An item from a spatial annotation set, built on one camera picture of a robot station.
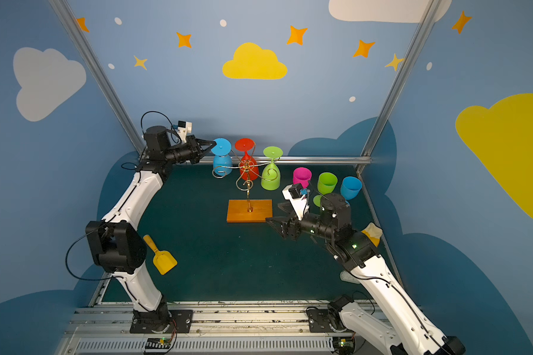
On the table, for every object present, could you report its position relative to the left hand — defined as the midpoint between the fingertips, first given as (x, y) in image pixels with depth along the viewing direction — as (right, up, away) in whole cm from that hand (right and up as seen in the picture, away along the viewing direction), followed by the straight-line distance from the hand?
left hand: (216, 140), depth 78 cm
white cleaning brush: (+49, -52, +5) cm, 71 cm away
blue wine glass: (0, -7, +8) cm, 11 cm away
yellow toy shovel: (-23, -46, +8) cm, 52 cm away
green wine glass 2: (+44, -15, +18) cm, 50 cm away
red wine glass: (+12, -10, +1) cm, 15 cm away
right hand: (+22, -24, -13) cm, 35 cm away
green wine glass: (+20, -13, +9) cm, 25 cm away
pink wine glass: (+34, -12, +20) cm, 41 cm away
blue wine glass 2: (+54, -17, +14) cm, 58 cm away
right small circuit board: (+44, -70, -5) cm, 83 cm away
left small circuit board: (-18, -70, -5) cm, 72 cm away
